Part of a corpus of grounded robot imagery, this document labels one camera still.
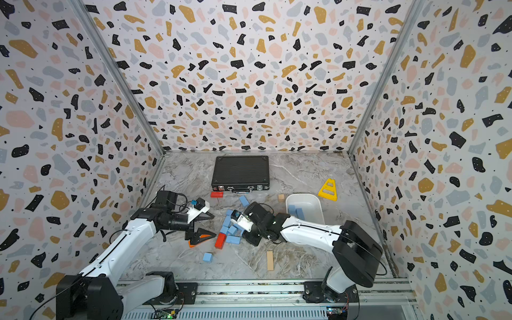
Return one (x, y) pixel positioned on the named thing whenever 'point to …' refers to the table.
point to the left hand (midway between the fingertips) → (214, 224)
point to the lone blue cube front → (207, 256)
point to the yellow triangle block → (328, 190)
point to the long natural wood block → (270, 260)
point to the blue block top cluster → (228, 212)
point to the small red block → (216, 194)
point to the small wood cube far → (281, 197)
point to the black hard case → (240, 174)
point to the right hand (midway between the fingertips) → (245, 232)
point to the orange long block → (200, 236)
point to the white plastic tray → (310, 204)
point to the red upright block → (220, 240)
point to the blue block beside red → (233, 239)
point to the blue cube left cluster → (224, 229)
